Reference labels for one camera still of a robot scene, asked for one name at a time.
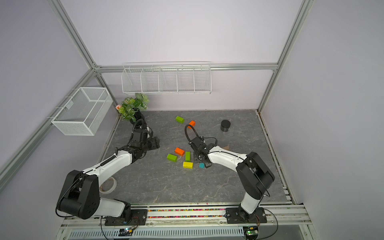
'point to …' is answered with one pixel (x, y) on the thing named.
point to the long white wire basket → (159, 78)
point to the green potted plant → (131, 108)
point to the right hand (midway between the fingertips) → (199, 156)
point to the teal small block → (201, 165)
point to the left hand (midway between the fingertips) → (154, 141)
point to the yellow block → (188, 165)
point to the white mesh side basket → (82, 113)
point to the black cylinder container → (225, 125)
